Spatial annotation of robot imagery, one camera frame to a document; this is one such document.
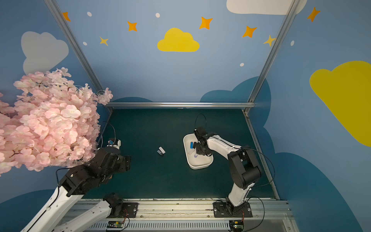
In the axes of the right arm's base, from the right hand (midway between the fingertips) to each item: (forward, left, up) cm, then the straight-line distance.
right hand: (204, 149), depth 94 cm
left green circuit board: (-43, +45, -4) cm, 63 cm away
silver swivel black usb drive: (-3, +30, -3) cm, 30 cm away
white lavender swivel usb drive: (-3, +6, -3) cm, 7 cm away
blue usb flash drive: (+5, +9, -4) cm, 11 cm away
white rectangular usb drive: (0, +29, -3) cm, 29 cm away
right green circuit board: (-40, -17, -6) cm, 44 cm away
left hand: (-17, +41, +20) cm, 49 cm away
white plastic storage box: (-7, +5, -4) cm, 9 cm away
